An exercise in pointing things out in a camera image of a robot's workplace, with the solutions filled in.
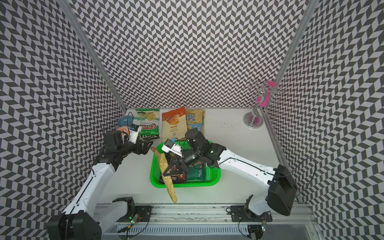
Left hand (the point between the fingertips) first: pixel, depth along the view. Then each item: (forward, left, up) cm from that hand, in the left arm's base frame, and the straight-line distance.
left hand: (144, 140), depth 81 cm
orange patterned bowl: (+17, +22, -12) cm, 30 cm away
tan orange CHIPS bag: (-20, -16, +14) cm, 29 cm away
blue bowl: (+26, +23, -13) cm, 37 cm away
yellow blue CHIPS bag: (+27, -28, -13) cm, 41 cm away
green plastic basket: (-14, -38, -16) cm, 43 cm away
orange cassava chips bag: (+22, -12, -13) cm, 28 cm away
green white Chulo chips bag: (+27, +7, -13) cm, 30 cm away
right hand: (-23, -18, +10) cm, 31 cm away
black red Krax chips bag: (-16, -20, -14) cm, 29 cm away
